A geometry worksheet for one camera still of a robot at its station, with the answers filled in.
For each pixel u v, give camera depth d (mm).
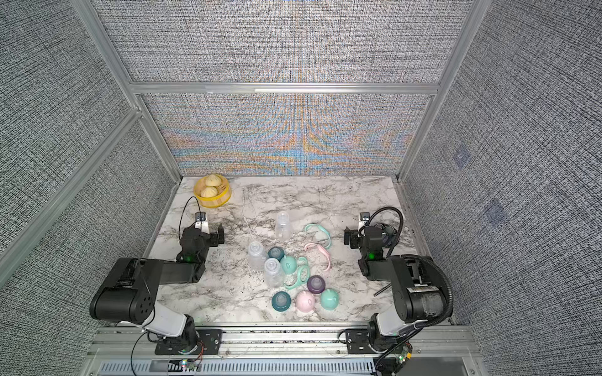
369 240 707
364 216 813
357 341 733
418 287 461
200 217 785
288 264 854
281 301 808
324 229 947
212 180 1089
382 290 836
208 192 1064
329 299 791
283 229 972
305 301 792
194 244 717
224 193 1064
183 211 1072
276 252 921
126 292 458
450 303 428
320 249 885
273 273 770
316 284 840
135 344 716
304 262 902
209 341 734
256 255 798
